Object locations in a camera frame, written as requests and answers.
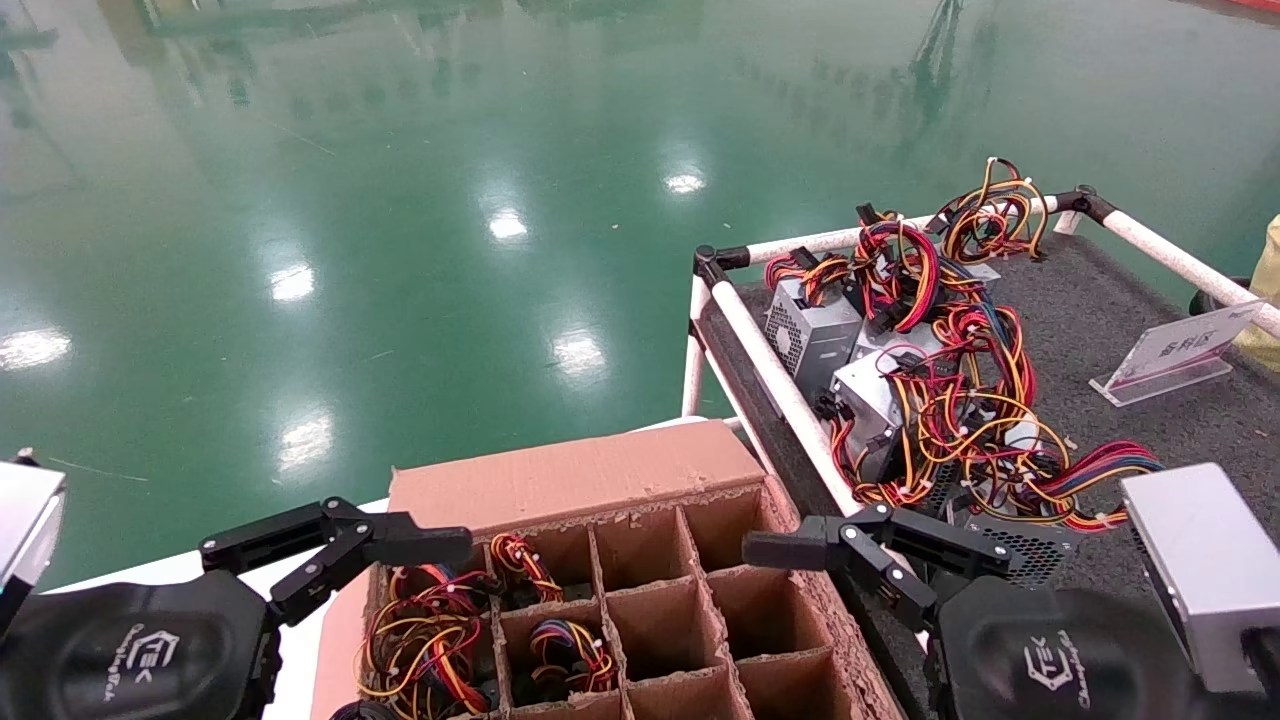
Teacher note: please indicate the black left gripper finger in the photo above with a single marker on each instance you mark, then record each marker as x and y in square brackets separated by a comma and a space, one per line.
[330, 582]
[300, 525]

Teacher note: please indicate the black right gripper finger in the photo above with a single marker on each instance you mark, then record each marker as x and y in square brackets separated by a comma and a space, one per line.
[940, 545]
[890, 588]

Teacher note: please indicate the brown cardboard divider box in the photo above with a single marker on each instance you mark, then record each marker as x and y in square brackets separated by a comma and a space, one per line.
[570, 480]

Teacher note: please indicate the black rounded object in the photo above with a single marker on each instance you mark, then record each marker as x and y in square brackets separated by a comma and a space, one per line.
[365, 712]

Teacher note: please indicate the pale yellow cloth object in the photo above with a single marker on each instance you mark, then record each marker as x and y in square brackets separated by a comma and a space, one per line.
[1268, 280]

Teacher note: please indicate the clear acrylic label sign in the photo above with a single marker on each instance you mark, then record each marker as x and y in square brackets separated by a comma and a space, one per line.
[1180, 350]

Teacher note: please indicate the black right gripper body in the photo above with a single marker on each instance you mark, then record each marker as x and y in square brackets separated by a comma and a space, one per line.
[1060, 665]

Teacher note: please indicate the white pipe cart frame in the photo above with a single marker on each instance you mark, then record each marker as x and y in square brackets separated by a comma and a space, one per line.
[770, 360]

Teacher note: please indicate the black caster wheel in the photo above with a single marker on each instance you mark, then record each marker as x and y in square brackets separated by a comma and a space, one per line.
[1215, 298]

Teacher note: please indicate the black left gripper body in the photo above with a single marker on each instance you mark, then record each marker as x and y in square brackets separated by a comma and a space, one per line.
[150, 660]

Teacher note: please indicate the grey power supply mesh side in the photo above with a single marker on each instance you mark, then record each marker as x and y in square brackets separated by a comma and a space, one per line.
[815, 340]

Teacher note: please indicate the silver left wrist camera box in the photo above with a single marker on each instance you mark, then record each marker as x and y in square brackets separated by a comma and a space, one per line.
[25, 520]

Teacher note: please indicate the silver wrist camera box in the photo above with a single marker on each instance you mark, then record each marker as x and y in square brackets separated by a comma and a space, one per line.
[1200, 560]
[25, 520]

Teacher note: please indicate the power supply black mesh grille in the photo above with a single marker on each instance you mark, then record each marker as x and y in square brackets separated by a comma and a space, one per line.
[1040, 552]

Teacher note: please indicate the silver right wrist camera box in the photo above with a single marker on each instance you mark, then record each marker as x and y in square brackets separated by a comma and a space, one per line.
[1200, 560]

